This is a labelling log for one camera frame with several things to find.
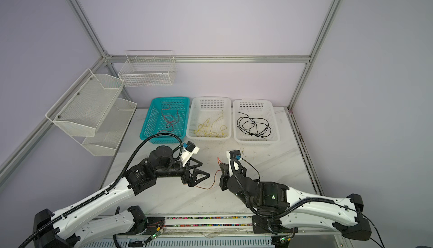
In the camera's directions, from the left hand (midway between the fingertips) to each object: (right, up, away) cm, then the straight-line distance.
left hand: (203, 171), depth 67 cm
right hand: (+6, +2, -2) cm, 7 cm away
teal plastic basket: (-37, +20, +41) cm, 58 cm away
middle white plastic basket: (-7, +31, +51) cm, 59 cm away
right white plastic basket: (+35, +29, +47) cm, 66 cm away
